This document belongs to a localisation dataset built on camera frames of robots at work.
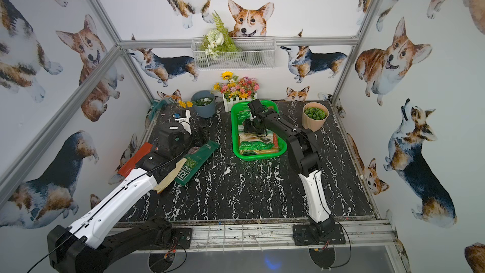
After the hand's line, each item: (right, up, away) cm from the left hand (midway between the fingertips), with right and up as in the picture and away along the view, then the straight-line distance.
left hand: (201, 122), depth 77 cm
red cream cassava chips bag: (-37, -14, +24) cm, 46 cm away
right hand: (+20, -1, +24) cm, 31 cm away
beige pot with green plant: (+53, +3, +24) cm, 58 cm away
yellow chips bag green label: (+20, -15, +16) cm, 30 cm away
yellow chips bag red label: (+32, -13, +17) cm, 38 cm away
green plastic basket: (+23, -17, +15) cm, 32 cm away
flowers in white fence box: (+10, +18, +30) cm, 36 cm away
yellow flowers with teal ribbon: (-42, +10, +43) cm, 61 cm away
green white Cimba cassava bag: (+21, -10, +16) cm, 28 cm away
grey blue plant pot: (-9, +11, +36) cm, 39 cm away
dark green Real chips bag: (-8, -19, +18) cm, 28 cm away
